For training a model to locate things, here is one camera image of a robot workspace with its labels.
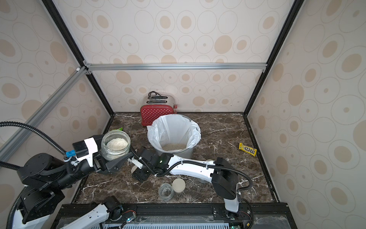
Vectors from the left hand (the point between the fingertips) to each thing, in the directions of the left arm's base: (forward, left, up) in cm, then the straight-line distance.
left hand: (127, 144), depth 44 cm
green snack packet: (+43, +31, -47) cm, 71 cm away
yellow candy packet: (+26, -61, -47) cm, 81 cm away
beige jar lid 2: (+1, -14, -47) cm, 49 cm away
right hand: (+7, +5, -35) cm, 36 cm away
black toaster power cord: (+63, +7, -31) cm, 70 cm away
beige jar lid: (+2, +6, -25) cm, 26 cm away
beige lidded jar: (-1, -7, -48) cm, 49 cm away
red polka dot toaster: (+51, +4, -30) cm, 59 cm away
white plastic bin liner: (+30, -10, -34) cm, 46 cm away
